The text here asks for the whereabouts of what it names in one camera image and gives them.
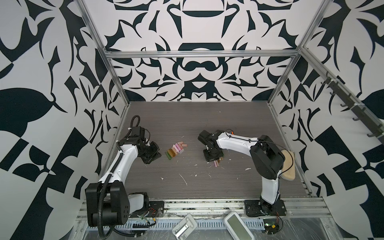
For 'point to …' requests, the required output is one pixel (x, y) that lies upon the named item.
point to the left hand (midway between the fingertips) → (161, 152)
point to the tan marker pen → (218, 161)
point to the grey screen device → (237, 226)
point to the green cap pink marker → (215, 162)
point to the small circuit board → (271, 225)
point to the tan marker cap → (169, 153)
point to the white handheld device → (184, 227)
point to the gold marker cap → (174, 152)
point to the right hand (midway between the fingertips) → (210, 158)
